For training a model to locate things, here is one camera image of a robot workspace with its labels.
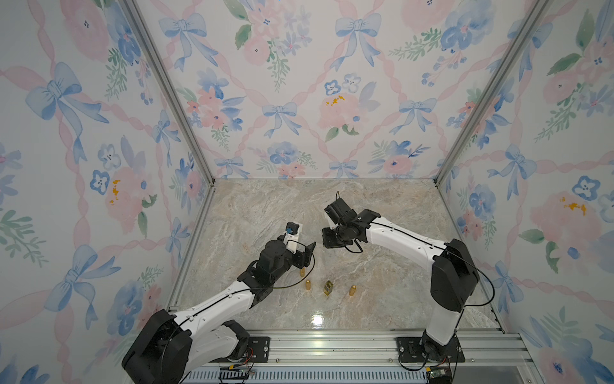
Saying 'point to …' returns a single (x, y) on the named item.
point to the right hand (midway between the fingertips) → (326, 240)
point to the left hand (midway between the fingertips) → (307, 238)
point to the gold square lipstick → (328, 287)
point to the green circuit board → (435, 373)
